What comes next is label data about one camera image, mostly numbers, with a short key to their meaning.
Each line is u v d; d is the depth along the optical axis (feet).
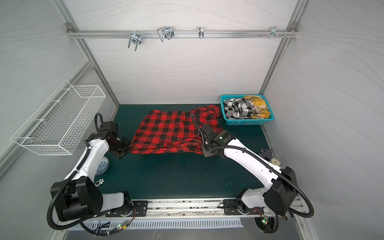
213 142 1.77
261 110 3.35
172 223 2.31
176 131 3.36
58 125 2.23
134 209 2.39
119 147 2.27
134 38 2.57
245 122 3.34
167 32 2.51
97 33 2.56
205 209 2.45
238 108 3.53
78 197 1.33
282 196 1.28
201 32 2.56
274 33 2.51
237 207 2.17
